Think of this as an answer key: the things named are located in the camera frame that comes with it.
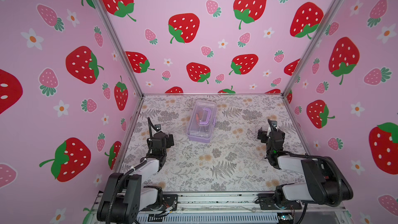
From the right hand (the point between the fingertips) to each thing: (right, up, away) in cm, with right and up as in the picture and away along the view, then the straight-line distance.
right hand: (270, 128), depth 90 cm
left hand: (-66, -4, 0) cm, 66 cm away
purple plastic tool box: (-41, +6, +8) cm, 42 cm away
